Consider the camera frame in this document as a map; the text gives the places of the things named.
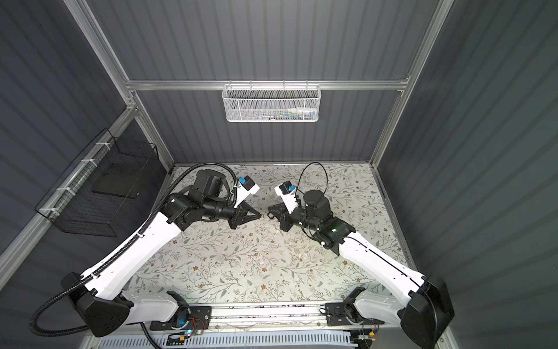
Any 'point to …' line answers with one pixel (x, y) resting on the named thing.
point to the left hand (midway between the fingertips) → (260, 214)
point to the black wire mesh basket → (96, 194)
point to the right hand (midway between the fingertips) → (272, 210)
